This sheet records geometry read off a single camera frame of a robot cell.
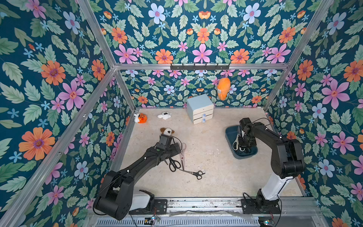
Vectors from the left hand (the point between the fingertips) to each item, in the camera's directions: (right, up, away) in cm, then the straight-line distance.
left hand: (177, 149), depth 89 cm
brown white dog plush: (-9, +11, +12) cm, 19 cm away
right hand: (+46, +2, +5) cm, 46 cm away
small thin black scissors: (+14, -15, -3) cm, 20 cm away
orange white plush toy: (-30, +20, +19) cm, 41 cm away
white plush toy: (-12, +22, +22) cm, 34 cm away
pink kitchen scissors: (+3, -5, +4) cm, 7 cm away
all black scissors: (-2, -10, 0) cm, 10 cm away
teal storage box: (+38, +9, +11) cm, 41 cm away
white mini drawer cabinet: (+15, +27, +11) cm, 33 cm away
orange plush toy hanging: (+32, +43, +8) cm, 54 cm away
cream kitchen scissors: (+40, +2, +2) cm, 40 cm away
